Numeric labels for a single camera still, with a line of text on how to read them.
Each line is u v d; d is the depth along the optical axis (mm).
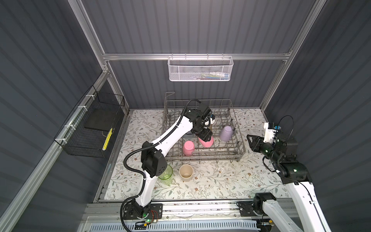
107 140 693
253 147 610
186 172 863
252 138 693
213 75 917
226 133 895
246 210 737
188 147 828
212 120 760
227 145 961
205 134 724
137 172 525
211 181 843
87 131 721
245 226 698
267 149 581
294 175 462
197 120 598
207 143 830
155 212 723
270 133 608
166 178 693
